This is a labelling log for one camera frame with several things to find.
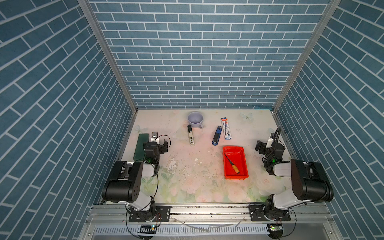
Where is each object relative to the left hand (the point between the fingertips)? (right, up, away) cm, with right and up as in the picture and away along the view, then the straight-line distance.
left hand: (157, 139), depth 94 cm
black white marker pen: (+21, +2, +8) cm, 23 cm away
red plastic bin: (+51, -11, +3) cm, 52 cm away
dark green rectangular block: (-11, -9, 0) cm, 14 cm away
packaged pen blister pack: (+47, +6, +15) cm, 49 cm away
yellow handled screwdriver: (+48, -16, -5) cm, 51 cm away
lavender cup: (+24, +13, +17) cm, 32 cm away
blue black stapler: (+38, 0, +5) cm, 38 cm away
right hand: (+69, 0, 0) cm, 69 cm away
